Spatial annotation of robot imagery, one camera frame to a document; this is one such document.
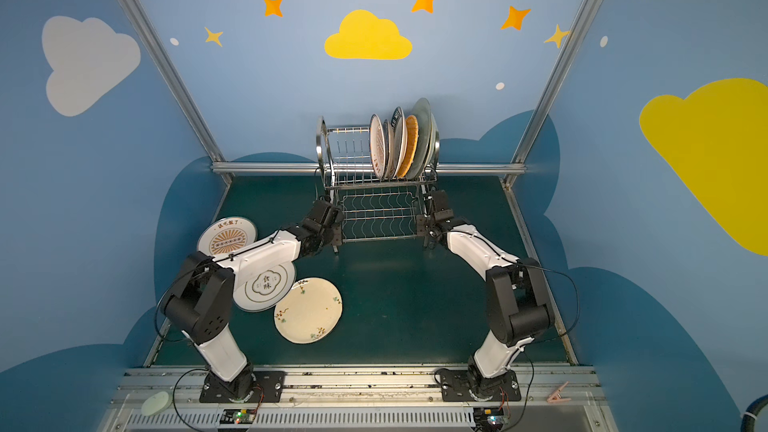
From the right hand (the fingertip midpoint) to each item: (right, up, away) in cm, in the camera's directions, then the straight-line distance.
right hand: (430, 216), depth 94 cm
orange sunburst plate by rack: (-72, -7, +10) cm, 73 cm away
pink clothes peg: (+28, -44, -21) cm, 57 cm away
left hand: (-29, -5, -1) cm, 29 cm away
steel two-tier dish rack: (-19, +2, +13) cm, 23 cm away
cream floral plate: (-37, -28, -8) cm, 47 cm away
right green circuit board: (+11, -48, -23) cm, 55 cm away
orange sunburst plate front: (-17, +21, -6) cm, 28 cm away
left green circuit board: (-50, -47, -24) cm, 73 cm away
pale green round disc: (-70, -44, -24) cm, 86 cm away
